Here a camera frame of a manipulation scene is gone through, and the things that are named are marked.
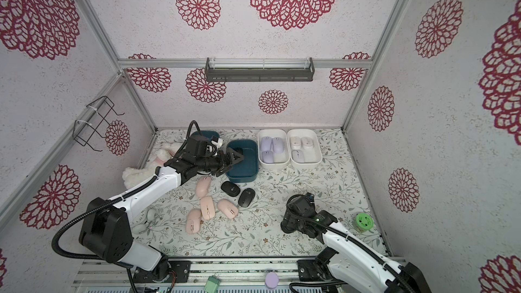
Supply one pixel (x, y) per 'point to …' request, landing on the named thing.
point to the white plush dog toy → (132, 176)
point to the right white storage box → (313, 159)
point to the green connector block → (212, 284)
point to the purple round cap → (271, 281)
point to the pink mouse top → (203, 186)
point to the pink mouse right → (227, 209)
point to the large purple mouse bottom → (278, 144)
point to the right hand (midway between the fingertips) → (290, 218)
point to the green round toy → (363, 222)
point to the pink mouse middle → (207, 207)
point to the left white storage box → (281, 160)
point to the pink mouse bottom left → (193, 221)
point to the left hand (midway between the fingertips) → (238, 162)
